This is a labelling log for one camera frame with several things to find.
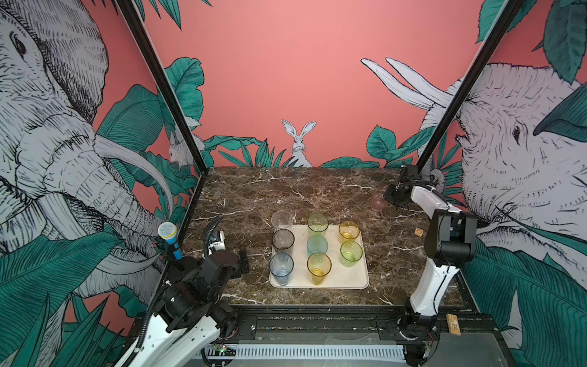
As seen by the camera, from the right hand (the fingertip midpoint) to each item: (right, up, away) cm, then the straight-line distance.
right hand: (386, 192), depth 100 cm
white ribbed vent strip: (-46, -50, -30) cm, 74 cm away
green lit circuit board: (-63, -49, -30) cm, 85 cm away
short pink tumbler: (-1, -4, +8) cm, 9 cm away
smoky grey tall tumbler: (-45, -18, -18) cm, 52 cm away
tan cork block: (+13, -44, -26) cm, 52 cm away
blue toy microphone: (-81, -12, -29) cm, 87 cm away
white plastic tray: (-23, -32, -14) cm, 42 cm away
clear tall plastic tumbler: (-46, -11, -14) cm, 49 cm away
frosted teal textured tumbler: (-32, -21, -11) cm, 40 cm away
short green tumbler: (-19, -25, -10) cm, 32 cm away
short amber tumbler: (-18, -17, -5) cm, 25 cm away
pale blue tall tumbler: (-46, -27, -19) cm, 56 cm away
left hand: (-59, -18, -29) cm, 68 cm away
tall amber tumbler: (-33, -24, -27) cm, 49 cm away
